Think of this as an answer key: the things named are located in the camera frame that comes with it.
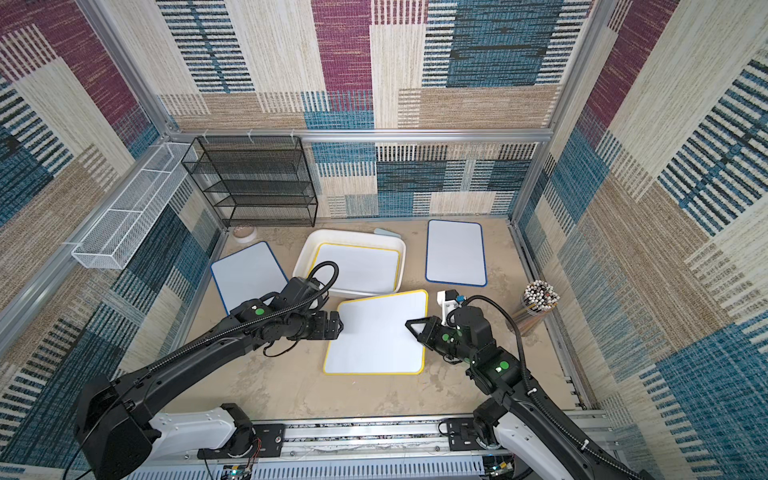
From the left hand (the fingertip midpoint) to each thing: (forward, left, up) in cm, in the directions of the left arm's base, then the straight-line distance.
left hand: (332, 327), depth 79 cm
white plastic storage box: (+41, -1, -10) cm, 42 cm away
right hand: (-3, -19, +4) cm, 20 cm away
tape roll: (+45, +40, -11) cm, 61 cm away
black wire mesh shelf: (+54, +32, +7) cm, 63 cm away
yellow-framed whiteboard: (+1, -10, -11) cm, 15 cm away
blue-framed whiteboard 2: (+26, +32, -12) cm, 43 cm away
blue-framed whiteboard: (+34, -40, -13) cm, 54 cm away
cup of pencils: (+4, -53, +6) cm, 54 cm away
